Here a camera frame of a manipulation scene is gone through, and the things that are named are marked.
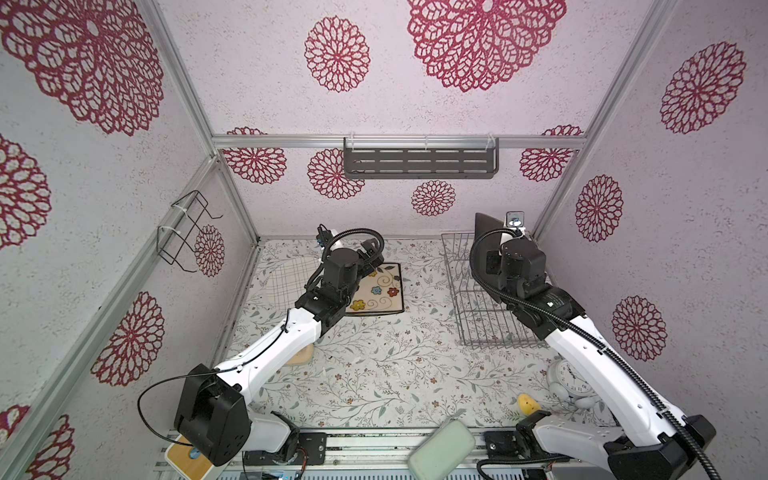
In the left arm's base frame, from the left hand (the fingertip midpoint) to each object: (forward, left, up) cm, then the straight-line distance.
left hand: (365, 252), depth 79 cm
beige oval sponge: (-18, +19, -25) cm, 36 cm away
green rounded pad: (-42, -18, -27) cm, 53 cm away
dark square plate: (+4, -4, -25) cm, 26 cm away
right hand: (-4, -34, +10) cm, 36 cm away
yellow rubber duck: (-32, -42, -26) cm, 59 cm away
